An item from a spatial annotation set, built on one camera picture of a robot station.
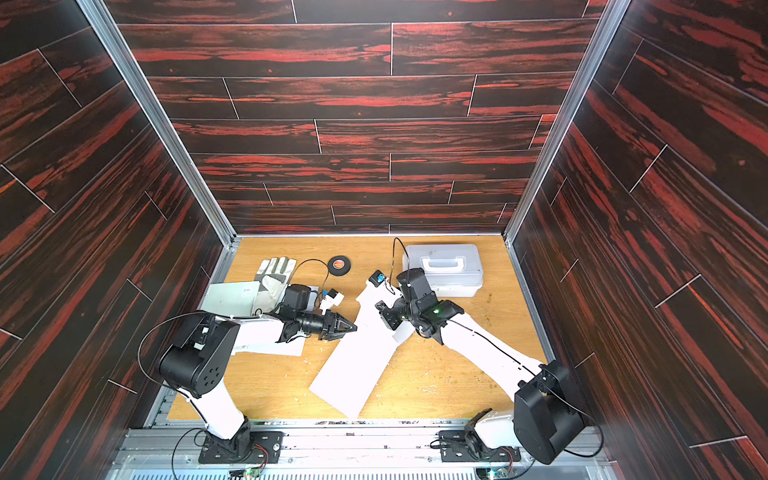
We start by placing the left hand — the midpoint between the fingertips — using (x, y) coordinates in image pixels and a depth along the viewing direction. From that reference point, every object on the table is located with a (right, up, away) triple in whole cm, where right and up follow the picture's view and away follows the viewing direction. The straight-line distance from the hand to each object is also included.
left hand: (355, 333), depth 85 cm
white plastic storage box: (+30, +18, +10) cm, 37 cm away
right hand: (+9, +10, -2) cm, 13 cm away
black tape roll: (-7, +17, +25) cm, 31 cm away
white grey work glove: (-31, +15, +20) cm, 40 cm away
